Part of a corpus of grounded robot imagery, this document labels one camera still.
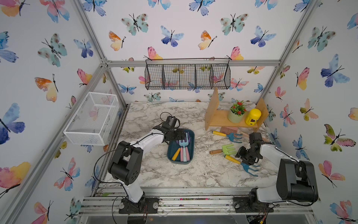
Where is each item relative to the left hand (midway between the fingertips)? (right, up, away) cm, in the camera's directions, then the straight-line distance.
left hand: (182, 134), depth 93 cm
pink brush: (+34, +1, +11) cm, 36 cm away
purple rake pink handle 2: (+4, -12, -3) cm, 13 cm away
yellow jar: (+47, +11, -1) cm, 48 cm away
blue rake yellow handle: (+35, -2, +9) cm, 36 cm away
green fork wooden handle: (+29, -11, +1) cm, 31 cm away
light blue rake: (+2, -7, +1) cm, 8 cm away
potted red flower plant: (+35, +14, -2) cm, 38 cm away
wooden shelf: (+27, +11, +9) cm, 30 cm away
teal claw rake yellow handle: (+40, -19, -7) cm, 45 cm away
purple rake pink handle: (0, -10, -1) cm, 10 cm away
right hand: (+37, -14, -3) cm, 40 cm away
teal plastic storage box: (-6, -9, +3) cm, 11 cm away
